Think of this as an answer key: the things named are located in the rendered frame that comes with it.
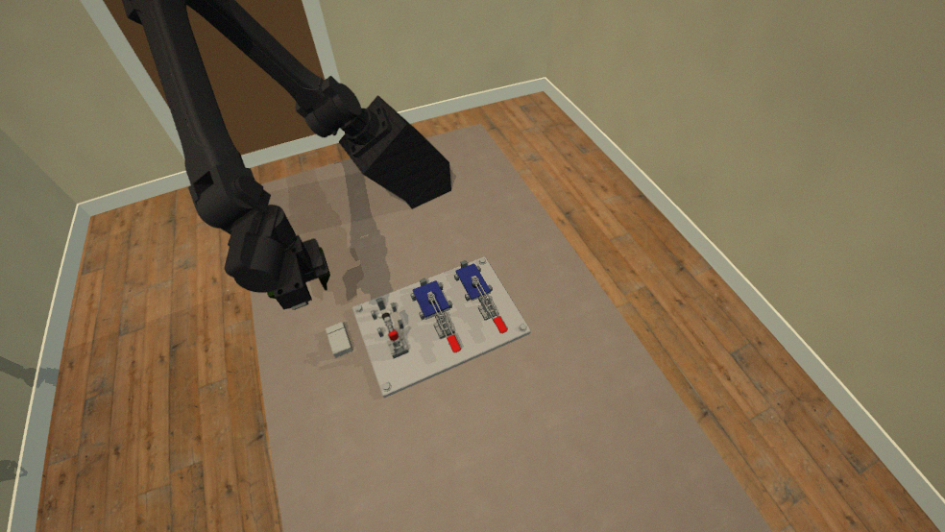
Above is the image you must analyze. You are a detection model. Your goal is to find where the cream rectangular block with slot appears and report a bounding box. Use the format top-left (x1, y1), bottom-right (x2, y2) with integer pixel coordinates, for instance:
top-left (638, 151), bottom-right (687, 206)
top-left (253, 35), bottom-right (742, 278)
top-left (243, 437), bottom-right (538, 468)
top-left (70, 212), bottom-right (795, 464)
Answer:
top-left (326, 322), bottom-right (352, 358)

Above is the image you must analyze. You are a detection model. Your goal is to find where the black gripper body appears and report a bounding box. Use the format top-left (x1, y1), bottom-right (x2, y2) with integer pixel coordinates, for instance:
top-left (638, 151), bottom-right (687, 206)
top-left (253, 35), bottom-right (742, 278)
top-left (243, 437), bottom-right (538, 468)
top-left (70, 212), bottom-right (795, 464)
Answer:
top-left (285, 235), bottom-right (329, 282)

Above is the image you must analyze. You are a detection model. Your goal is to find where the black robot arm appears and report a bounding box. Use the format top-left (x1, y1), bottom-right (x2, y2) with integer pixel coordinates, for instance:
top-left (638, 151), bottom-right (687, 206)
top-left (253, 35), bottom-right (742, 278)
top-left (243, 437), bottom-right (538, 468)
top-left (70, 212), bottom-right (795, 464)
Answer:
top-left (122, 0), bottom-right (392, 310)

